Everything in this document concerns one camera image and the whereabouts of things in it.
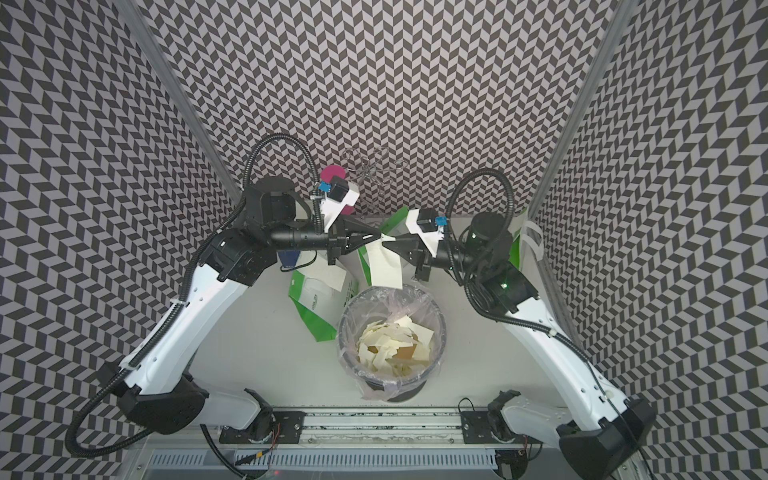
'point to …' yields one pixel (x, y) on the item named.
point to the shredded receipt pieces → (399, 347)
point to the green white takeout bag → (318, 292)
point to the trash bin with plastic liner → (371, 305)
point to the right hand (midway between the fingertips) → (386, 247)
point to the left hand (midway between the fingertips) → (376, 238)
